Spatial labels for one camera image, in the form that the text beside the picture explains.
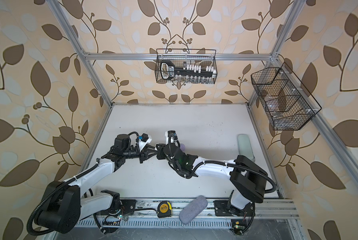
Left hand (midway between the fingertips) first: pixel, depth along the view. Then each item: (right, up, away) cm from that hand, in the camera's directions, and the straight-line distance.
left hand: (157, 149), depth 80 cm
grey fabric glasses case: (+20, -26, -9) cm, 34 cm away
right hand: (0, +2, -2) cm, 3 cm away
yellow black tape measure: (+5, -28, -8) cm, 29 cm away
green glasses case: (+53, -1, +14) cm, 55 cm away
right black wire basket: (+66, +25, -6) cm, 71 cm away
